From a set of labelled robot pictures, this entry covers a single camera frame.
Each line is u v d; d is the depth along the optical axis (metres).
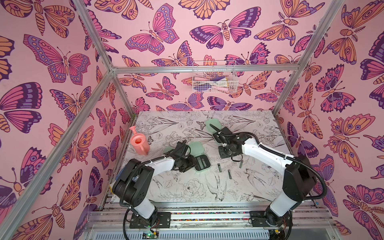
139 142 0.90
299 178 0.44
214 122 1.13
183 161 0.78
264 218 0.72
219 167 0.92
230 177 0.88
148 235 0.72
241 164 0.93
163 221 0.73
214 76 0.95
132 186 0.45
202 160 0.93
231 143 0.63
